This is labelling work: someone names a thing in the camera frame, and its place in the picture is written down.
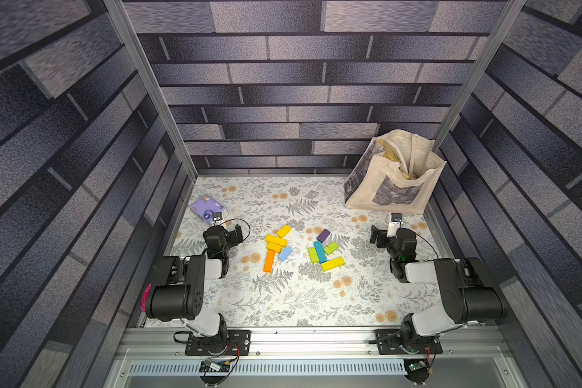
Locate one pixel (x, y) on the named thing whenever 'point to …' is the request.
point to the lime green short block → (331, 248)
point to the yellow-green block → (332, 263)
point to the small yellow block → (283, 232)
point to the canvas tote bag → (395, 173)
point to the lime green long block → (314, 255)
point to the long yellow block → (276, 240)
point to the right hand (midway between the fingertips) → (385, 225)
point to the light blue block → (285, 253)
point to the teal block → (320, 251)
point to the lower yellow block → (274, 246)
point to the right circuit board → (417, 369)
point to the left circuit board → (208, 365)
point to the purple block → (323, 235)
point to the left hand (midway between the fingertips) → (226, 224)
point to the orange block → (268, 262)
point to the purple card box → (205, 207)
